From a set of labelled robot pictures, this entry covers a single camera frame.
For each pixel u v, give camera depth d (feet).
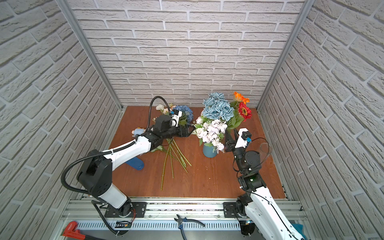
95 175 1.45
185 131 2.41
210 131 2.24
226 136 2.20
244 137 1.87
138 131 3.10
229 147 2.05
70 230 2.19
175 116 2.47
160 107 3.96
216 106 2.32
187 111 3.48
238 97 2.24
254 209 1.98
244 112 2.19
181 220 2.30
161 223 2.54
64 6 2.27
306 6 2.28
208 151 2.91
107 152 1.57
